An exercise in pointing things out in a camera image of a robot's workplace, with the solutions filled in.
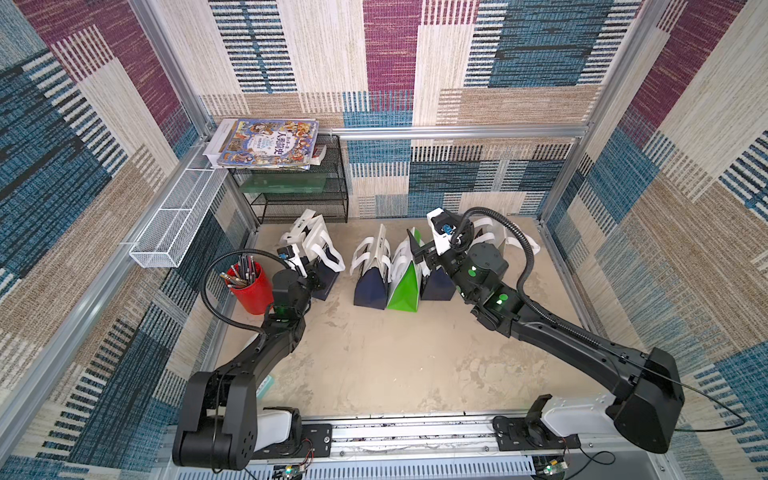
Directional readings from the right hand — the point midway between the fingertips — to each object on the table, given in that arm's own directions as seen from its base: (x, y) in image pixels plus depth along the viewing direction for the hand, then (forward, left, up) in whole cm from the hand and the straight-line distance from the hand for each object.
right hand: (432, 223), depth 71 cm
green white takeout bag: (-1, +6, -27) cm, 28 cm away
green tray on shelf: (+32, +54, -12) cm, 64 cm away
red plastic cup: (-3, +49, -20) cm, 53 cm away
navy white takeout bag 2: (0, +15, -18) cm, 23 cm away
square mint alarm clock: (-26, +43, -33) cm, 60 cm away
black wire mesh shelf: (+40, +37, -24) cm, 59 cm away
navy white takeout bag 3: (+8, -20, -11) cm, 24 cm away
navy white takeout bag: (+2, +30, -12) cm, 33 cm away
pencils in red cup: (+2, +54, -22) cm, 58 cm away
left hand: (+3, +31, -17) cm, 35 cm away
